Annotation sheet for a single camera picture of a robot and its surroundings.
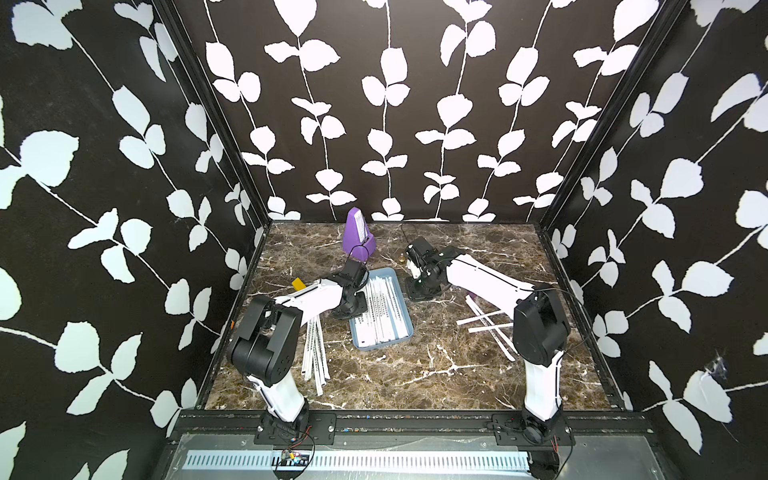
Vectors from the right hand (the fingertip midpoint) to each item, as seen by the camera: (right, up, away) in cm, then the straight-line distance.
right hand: (408, 292), depth 89 cm
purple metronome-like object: (-17, +16, +15) cm, 28 cm away
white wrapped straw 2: (-25, -17, -2) cm, 31 cm away
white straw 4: (-3, -9, +4) cm, 10 cm away
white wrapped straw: (-25, -24, -8) cm, 36 cm away
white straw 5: (+23, -9, +4) cm, 25 cm away
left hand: (-15, -5, +5) cm, 17 cm away
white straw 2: (-10, -11, +3) cm, 15 cm away
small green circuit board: (-29, -37, -19) cm, 51 cm away
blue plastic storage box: (-1, -7, +4) cm, 7 cm away
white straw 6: (+22, -12, +2) cm, 25 cm away
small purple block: (+12, +3, -28) cm, 30 cm away
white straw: (-13, -14, +2) cm, 19 cm away
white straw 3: (-5, -9, +4) cm, 11 cm away
